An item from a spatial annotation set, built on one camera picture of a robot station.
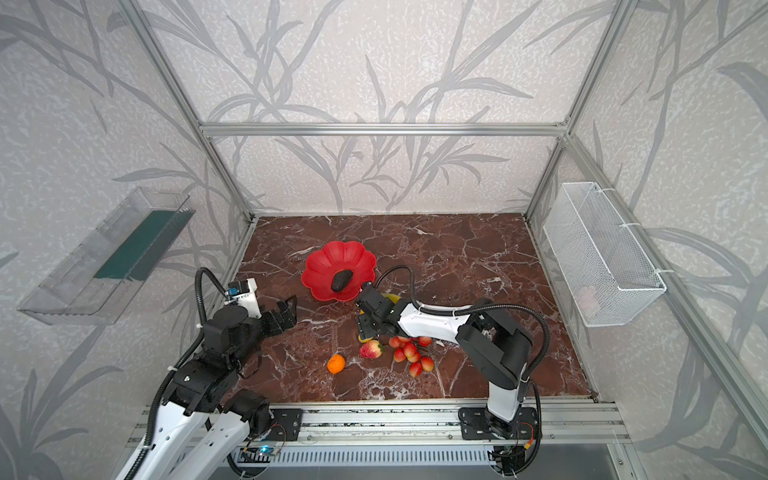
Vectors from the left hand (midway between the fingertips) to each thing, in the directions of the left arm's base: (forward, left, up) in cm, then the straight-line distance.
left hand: (288, 292), depth 74 cm
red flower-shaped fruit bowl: (+23, 0, -22) cm, 31 cm away
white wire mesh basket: (-3, -71, +15) cm, 73 cm away
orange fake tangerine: (-12, -11, -18) cm, 24 cm away
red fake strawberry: (-8, -20, -17) cm, 28 cm away
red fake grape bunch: (-9, -30, -15) cm, 35 cm away
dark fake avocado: (+14, -9, -18) cm, 24 cm away
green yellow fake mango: (-6, -18, -16) cm, 25 cm away
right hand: (+3, -18, -18) cm, 26 cm away
